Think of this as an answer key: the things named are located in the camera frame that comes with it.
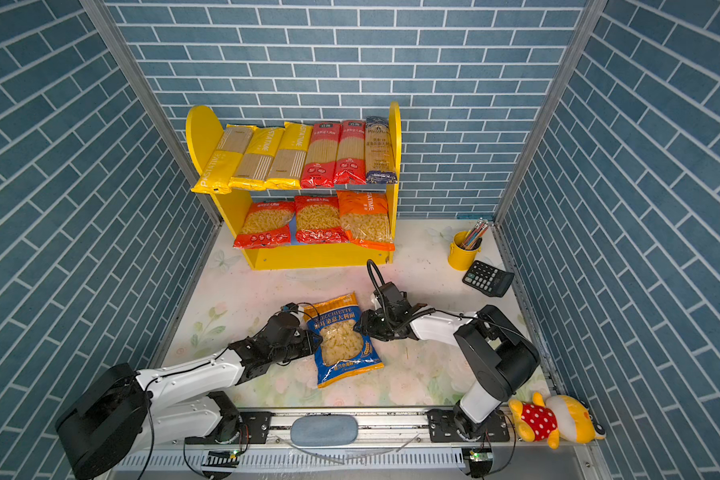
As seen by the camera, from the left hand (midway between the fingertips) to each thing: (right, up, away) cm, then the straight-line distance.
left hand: (324, 342), depth 85 cm
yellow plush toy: (+59, -13, -15) cm, 62 cm away
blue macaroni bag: (+6, -3, -2) cm, 7 cm away
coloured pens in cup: (+48, +30, +14) cm, 58 cm away
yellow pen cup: (+45, +23, +18) cm, 53 cm away
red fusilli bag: (-20, +34, +9) cm, 40 cm away
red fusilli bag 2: (-4, +36, +11) cm, 38 cm away
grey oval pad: (+2, -17, -14) cm, 22 cm away
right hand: (+9, +3, +3) cm, 10 cm away
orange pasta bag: (+11, +38, +13) cm, 41 cm away
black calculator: (+55, +16, +16) cm, 60 cm away
